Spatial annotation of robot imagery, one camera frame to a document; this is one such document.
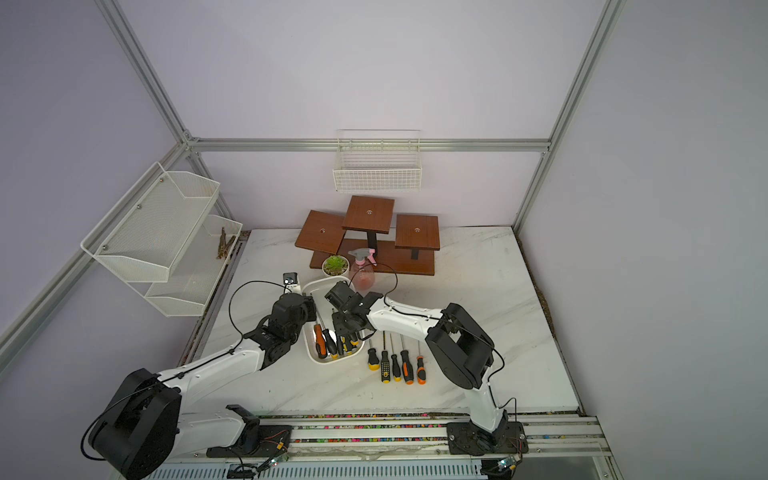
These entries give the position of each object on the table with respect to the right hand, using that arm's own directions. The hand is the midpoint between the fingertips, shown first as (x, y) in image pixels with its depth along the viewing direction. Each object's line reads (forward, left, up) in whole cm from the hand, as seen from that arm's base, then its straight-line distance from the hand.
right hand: (348, 325), depth 90 cm
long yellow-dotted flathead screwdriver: (-12, -11, -2) cm, 17 cm away
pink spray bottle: (+17, -4, +5) cm, 18 cm away
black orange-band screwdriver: (-14, -22, -3) cm, 26 cm away
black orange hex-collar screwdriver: (-12, -18, -2) cm, 22 cm away
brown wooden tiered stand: (+31, -22, -2) cm, 38 cm away
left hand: (+6, +13, +8) cm, 16 cm away
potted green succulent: (+19, +5, +6) cm, 21 cm away
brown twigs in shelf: (+25, +42, +11) cm, 50 cm away
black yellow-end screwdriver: (-5, +5, -1) cm, 7 cm away
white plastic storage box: (-6, 0, -1) cm, 6 cm away
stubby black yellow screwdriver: (-10, -8, -3) cm, 13 cm away
